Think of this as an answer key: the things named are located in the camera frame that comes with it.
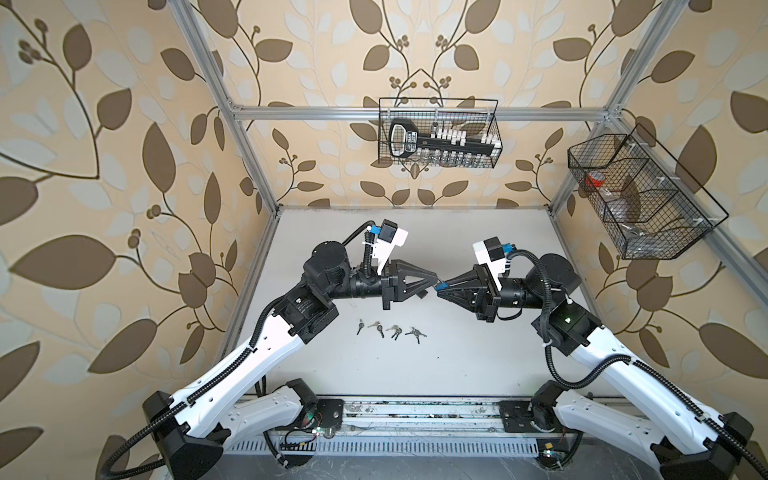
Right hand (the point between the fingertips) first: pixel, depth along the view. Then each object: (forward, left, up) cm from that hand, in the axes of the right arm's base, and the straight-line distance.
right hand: (441, 294), depth 55 cm
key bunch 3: (+8, +2, -38) cm, 38 cm away
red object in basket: (+41, -52, -7) cm, 67 cm away
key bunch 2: (+9, +8, -37) cm, 39 cm away
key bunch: (+10, +13, -37) cm, 41 cm away
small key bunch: (+11, +19, -38) cm, 43 cm away
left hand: (0, +1, +4) cm, 4 cm away
